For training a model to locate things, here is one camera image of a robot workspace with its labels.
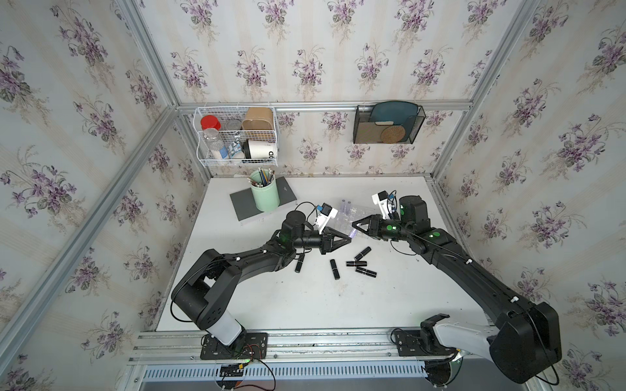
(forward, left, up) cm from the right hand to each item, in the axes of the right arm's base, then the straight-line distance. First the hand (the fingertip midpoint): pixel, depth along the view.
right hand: (357, 225), depth 75 cm
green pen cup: (+19, +33, -5) cm, 38 cm away
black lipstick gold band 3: (-6, -6, -22) cm, 23 cm away
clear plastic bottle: (+31, +52, +8) cm, 60 cm away
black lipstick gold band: (+2, -6, -21) cm, 22 cm away
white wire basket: (+36, +44, +8) cm, 58 cm away
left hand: (-6, +1, -3) cm, 7 cm away
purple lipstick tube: (+20, +2, -16) cm, 26 cm away
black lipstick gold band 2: (-3, -2, -20) cm, 21 cm away
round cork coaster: (+42, -18, +5) cm, 46 cm away
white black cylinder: (+32, +36, +4) cm, 49 cm away
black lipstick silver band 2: (-6, +6, -21) cm, 23 cm away
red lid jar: (+38, +54, +12) cm, 68 cm away
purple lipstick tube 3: (-2, +1, -1) cm, 3 cm away
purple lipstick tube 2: (+20, -1, -17) cm, 26 cm away
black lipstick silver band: (-3, +19, -22) cm, 29 cm away
